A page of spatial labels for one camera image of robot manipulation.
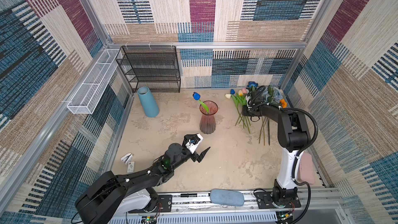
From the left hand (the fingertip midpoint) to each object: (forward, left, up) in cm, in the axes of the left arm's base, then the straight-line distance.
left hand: (203, 139), depth 79 cm
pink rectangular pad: (-12, -52, -12) cm, 55 cm away
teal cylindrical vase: (+24, +32, 0) cm, 40 cm away
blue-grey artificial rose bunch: (+31, -46, 0) cm, 55 cm away
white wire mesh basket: (+12, +53, +18) cm, 57 cm away
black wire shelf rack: (+52, +31, +4) cm, 61 cm away
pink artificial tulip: (+43, -31, -9) cm, 53 cm away
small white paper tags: (-5, +41, -13) cm, 44 cm away
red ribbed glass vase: (+12, -3, -1) cm, 12 cm away
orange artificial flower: (+31, -55, -9) cm, 64 cm away
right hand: (+25, -28, -12) cm, 40 cm away
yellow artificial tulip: (+36, -29, -11) cm, 47 cm away
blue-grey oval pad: (-24, -11, -12) cm, 29 cm away
